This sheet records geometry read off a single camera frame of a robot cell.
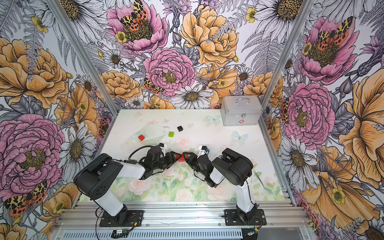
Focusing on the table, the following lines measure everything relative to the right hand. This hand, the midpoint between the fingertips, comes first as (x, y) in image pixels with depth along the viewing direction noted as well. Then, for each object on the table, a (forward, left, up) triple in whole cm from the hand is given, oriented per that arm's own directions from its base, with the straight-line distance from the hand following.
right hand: (183, 157), depth 92 cm
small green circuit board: (-36, +30, -6) cm, 47 cm away
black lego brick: (+24, +3, -1) cm, 24 cm away
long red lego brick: (-3, 0, +3) cm, 4 cm away
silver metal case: (+30, -40, +9) cm, 51 cm away
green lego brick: (+20, +9, -2) cm, 22 cm away
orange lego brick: (0, -2, +3) cm, 4 cm away
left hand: (-1, +2, -1) cm, 3 cm away
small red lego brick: (+18, +30, -2) cm, 35 cm away
